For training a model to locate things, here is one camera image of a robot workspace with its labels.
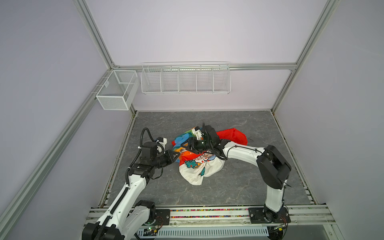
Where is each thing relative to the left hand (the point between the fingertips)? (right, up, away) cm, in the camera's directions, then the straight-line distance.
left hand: (180, 155), depth 78 cm
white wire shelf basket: (+1, +49, +25) cm, 56 cm away
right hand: (+1, +3, +4) cm, 5 cm away
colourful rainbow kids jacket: (+7, -9, +8) cm, 14 cm away
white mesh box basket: (-44, +39, +21) cm, 63 cm away
